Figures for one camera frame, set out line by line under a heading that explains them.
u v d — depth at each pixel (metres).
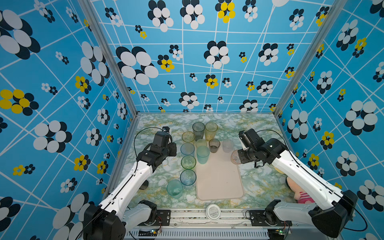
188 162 0.82
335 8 0.68
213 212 0.70
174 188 0.82
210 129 0.94
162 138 0.59
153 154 0.57
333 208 0.38
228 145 0.98
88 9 0.69
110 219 0.38
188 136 0.96
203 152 0.91
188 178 0.84
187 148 0.91
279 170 0.49
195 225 0.72
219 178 0.89
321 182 0.42
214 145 0.99
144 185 0.83
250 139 0.56
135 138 1.05
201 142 0.97
